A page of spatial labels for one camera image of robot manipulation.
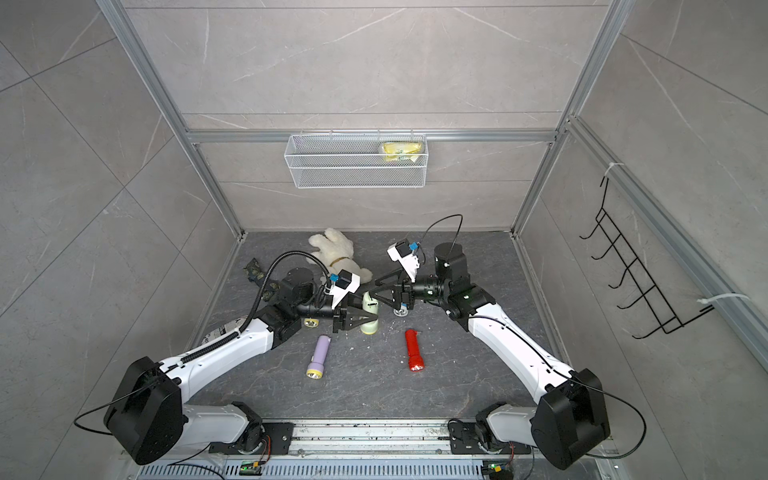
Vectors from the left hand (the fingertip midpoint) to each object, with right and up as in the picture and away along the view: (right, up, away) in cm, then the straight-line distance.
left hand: (377, 308), depth 70 cm
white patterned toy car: (-48, -10, +20) cm, 53 cm away
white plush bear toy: (-16, +14, +33) cm, 39 cm away
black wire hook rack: (+59, +8, -4) cm, 60 cm away
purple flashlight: (-18, -19, +13) cm, 29 cm away
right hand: (0, +5, -1) cm, 5 cm away
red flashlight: (+11, -18, +13) cm, 25 cm away
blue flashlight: (+7, -6, +25) cm, 26 cm away
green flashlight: (-1, +1, -4) cm, 5 cm away
